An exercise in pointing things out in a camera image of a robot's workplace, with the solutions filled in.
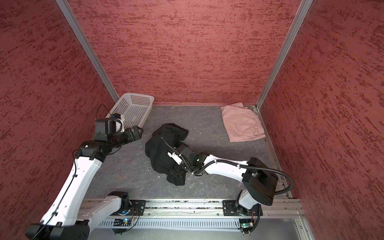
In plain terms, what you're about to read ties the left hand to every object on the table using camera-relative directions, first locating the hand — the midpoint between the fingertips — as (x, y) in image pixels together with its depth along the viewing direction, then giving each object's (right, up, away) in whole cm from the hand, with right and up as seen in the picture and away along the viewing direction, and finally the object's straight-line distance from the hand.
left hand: (136, 135), depth 74 cm
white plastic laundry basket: (-20, +17, +43) cm, 50 cm away
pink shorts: (+65, +5, +32) cm, 72 cm away
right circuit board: (+55, -43, -3) cm, 70 cm away
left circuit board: (-3, -42, -4) cm, 42 cm away
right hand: (+20, -20, +5) cm, 29 cm away
